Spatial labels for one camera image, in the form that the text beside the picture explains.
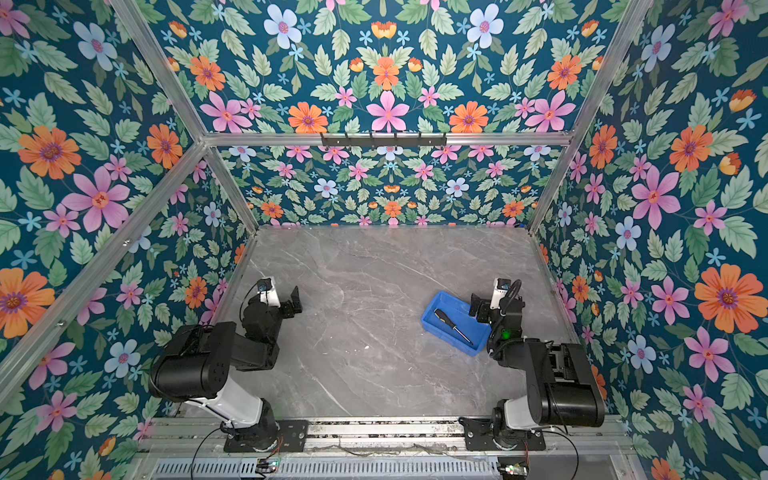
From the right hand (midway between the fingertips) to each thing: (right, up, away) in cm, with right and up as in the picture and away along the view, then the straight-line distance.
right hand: (489, 294), depth 93 cm
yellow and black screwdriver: (-15, -7, 0) cm, 16 cm away
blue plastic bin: (-9, -6, +4) cm, 12 cm away
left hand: (-65, +4, -2) cm, 65 cm away
